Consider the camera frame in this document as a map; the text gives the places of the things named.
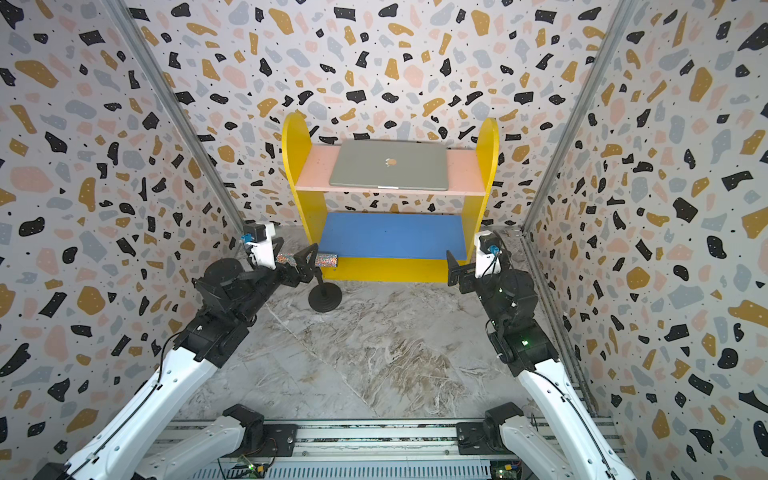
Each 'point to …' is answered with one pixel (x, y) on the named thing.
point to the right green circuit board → (505, 469)
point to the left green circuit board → (246, 468)
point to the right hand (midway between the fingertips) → (470, 248)
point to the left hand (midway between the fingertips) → (300, 242)
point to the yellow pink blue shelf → (394, 246)
